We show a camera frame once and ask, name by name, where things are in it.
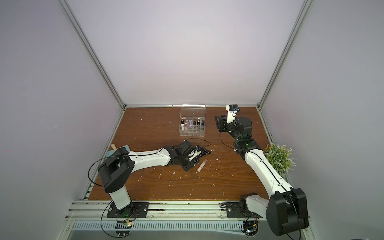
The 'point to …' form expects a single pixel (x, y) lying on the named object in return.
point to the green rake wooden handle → (113, 146)
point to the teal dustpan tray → (110, 152)
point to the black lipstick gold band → (182, 121)
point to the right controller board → (251, 228)
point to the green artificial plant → (280, 158)
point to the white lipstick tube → (182, 126)
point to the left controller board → (123, 224)
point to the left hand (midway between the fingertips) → (194, 163)
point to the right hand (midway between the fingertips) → (220, 112)
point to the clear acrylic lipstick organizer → (192, 120)
